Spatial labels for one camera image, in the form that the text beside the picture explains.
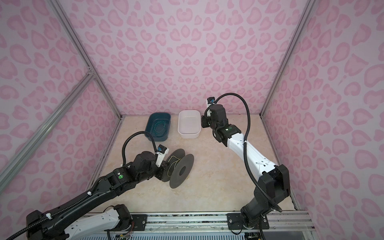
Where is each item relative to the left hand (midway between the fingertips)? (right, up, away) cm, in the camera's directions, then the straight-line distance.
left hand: (169, 161), depth 74 cm
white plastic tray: (+8, +20, +35) cm, 41 cm away
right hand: (+18, +25, +6) cm, 32 cm away
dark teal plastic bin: (-20, +23, +39) cm, 50 cm away
